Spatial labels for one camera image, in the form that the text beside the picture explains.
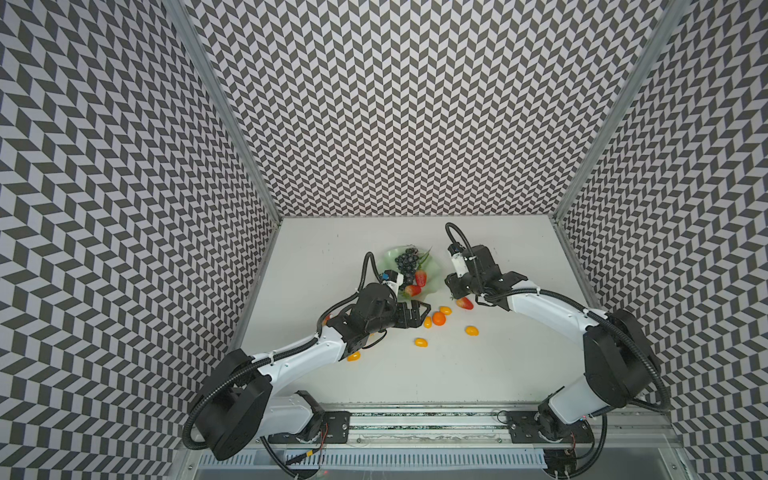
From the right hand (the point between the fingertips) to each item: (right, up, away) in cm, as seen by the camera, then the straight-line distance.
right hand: (453, 282), depth 89 cm
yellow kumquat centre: (-10, -17, -3) cm, 20 cm away
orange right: (-4, -11, +1) cm, 12 cm away
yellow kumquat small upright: (-8, -12, 0) cm, 14 cm away
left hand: (-11, -7, -9) cm, 15 cm away
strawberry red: (-9, 0, +10) cm, 13 cm away
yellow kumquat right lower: (+6, -15, 0) cm, 16 cm away
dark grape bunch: (-14, +5, +8) cm, 17 cm away
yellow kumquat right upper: (-1, -9, +3) cm, 10 cm away
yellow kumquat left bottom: (-29, -20, -6) cm, 36 cm away
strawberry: (-12, -4, +7) cm, 14 cm away
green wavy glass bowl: (-6, +5, +10) cm, 12 cm away
